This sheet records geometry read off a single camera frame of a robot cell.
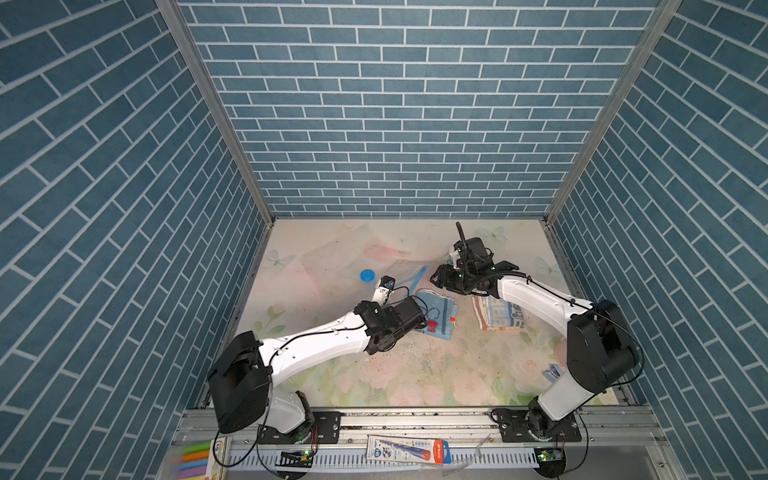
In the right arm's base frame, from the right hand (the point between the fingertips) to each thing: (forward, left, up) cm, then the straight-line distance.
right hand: (438, 280), depth 90 cm
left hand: (-14, +17, +1) cm, 22 cm away
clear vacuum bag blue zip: (+9, +32, -12) cm, 35 cm away
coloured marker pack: (-48, +54, -9) cm, 73 cm away
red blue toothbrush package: (-42, +6, -10) cm, 43 cm away
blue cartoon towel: (-6, -2, -10) cm, 11 cm away
